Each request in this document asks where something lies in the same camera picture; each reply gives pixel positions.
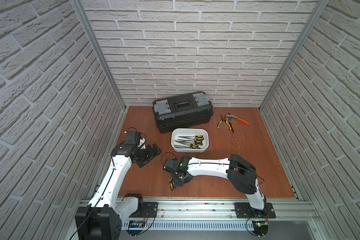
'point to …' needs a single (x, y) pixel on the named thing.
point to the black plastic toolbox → (182, 112)
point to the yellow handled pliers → (224, 120)
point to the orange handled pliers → (231, 123)
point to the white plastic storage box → (176, 132)
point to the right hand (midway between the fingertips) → (181, 181)
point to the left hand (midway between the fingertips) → (157, 152)
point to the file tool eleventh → (189, 145)
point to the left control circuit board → (135, 227)
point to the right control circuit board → (260, 227)
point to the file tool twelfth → (183, 146)
